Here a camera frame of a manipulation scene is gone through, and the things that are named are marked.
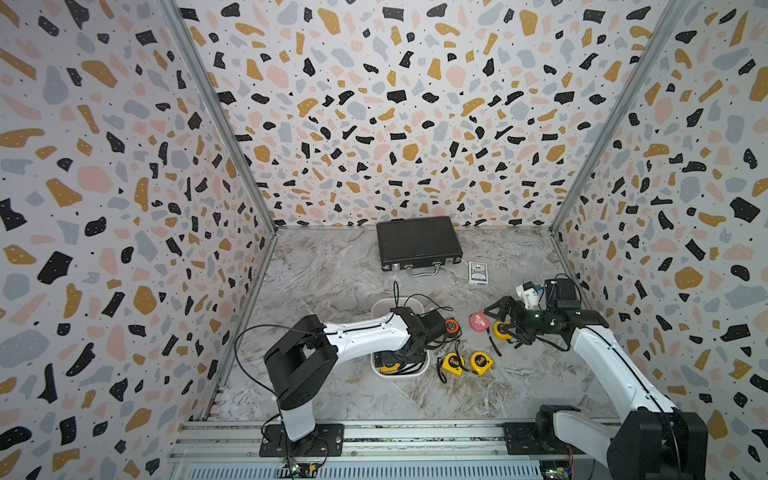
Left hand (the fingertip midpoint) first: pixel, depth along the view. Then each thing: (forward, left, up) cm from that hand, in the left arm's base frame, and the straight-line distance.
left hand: (407, 358), depth 84 cm
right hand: (+7, -24, +10) cm, 27 cm away
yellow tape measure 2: (-1, -21, -2) cm, 21 cm away
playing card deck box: (+31, -26, -2) cm, 41 cm away
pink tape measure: (+12, -23, -1) cm, 26 cm away
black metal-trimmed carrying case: (+41, -5, +2) cm, 42 cm away
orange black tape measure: (+10, -14, -1) cm, 17 cm away
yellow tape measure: (-1, -13, -2) cm, 14 cm away
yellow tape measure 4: (+8, -29, -2) cm, 30 cm away
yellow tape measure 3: (-2, +5, -4) cm, 6 cm away
